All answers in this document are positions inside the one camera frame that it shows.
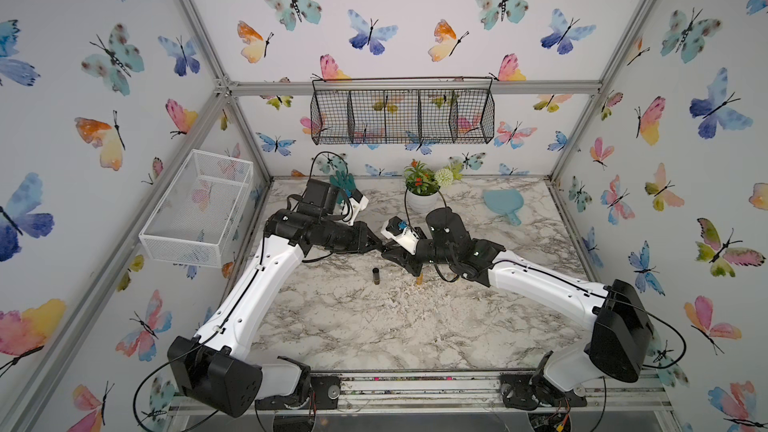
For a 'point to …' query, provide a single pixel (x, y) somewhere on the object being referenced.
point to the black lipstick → (376, 275)
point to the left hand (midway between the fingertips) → (380, 242)
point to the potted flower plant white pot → (423, 184)
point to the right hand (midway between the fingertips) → (389, 245)
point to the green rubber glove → (343, 183)
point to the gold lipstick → (420, 279)
